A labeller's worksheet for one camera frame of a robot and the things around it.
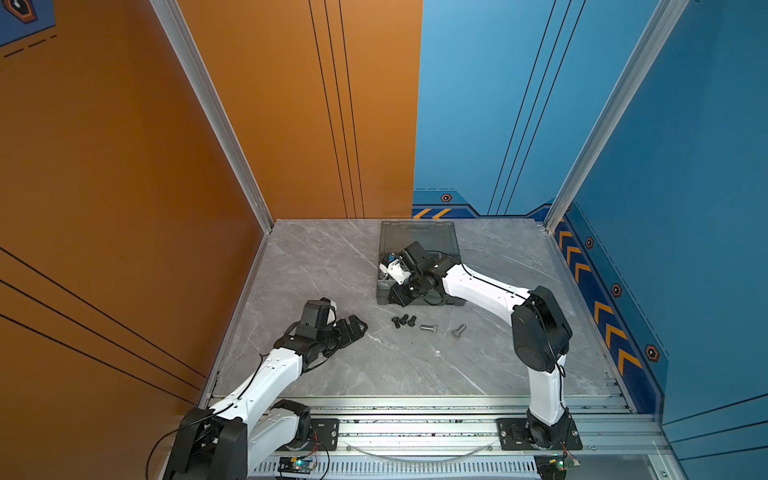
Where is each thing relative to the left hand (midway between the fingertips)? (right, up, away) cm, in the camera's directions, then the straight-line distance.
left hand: (358, 330), depth 86 cm
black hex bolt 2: (+16, +1, +6) cm, 17 cm away
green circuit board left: (-12, -28, -15) cm, 34 cm away
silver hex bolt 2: (+29, -2, +4) cm, 30 cm away
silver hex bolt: (+21, -1, +5) cm, 22 cm away
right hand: (+9, +9, +4) cm, 14 cm away
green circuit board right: (+48, -28, -16) cm, 57 cm away
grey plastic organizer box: (+28, +29, +32) cm, 51 cm away
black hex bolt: (+13, +1, +8) cm, 15 cm away
